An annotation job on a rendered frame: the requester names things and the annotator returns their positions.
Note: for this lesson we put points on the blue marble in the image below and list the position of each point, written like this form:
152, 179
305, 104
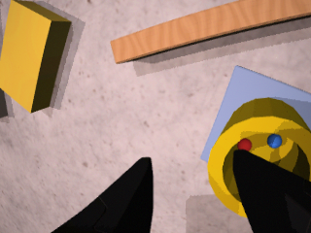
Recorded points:
274, 141

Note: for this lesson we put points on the peach flat rectangular block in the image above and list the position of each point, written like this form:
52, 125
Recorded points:
3, 106

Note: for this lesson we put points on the light brown wooden bar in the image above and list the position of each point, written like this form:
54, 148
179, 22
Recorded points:
226, 20

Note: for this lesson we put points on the red marble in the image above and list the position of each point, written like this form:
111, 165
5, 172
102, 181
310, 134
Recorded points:
244, 144

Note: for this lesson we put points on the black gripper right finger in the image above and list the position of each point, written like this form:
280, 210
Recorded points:
275, 200

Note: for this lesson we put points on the yellow rectangular block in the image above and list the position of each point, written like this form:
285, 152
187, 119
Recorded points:
33, 45

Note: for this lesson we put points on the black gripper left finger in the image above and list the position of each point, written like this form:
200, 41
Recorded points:
125, 207

